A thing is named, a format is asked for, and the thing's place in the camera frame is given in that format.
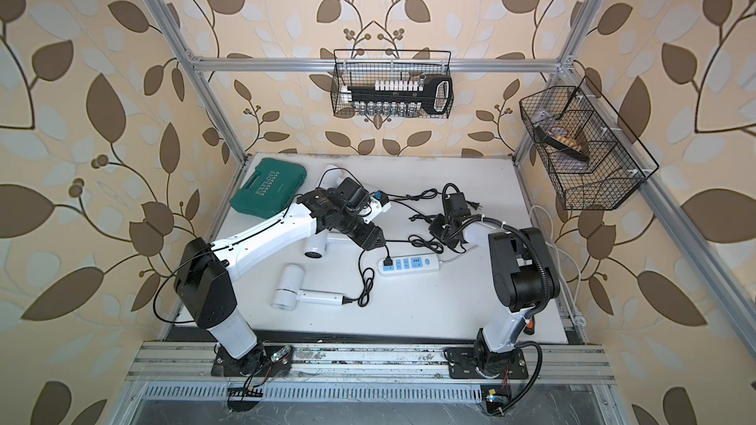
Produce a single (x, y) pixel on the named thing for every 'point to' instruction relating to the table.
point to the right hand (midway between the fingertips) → (433, 231)
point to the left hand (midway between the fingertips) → (376, 233)
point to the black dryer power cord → (413, 239)
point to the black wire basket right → (595, 161)
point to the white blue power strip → (410, 265)
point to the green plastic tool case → (270, 188)
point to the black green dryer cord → (419, 215)
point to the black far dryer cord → (456, 203)
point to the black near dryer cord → (367, 279)
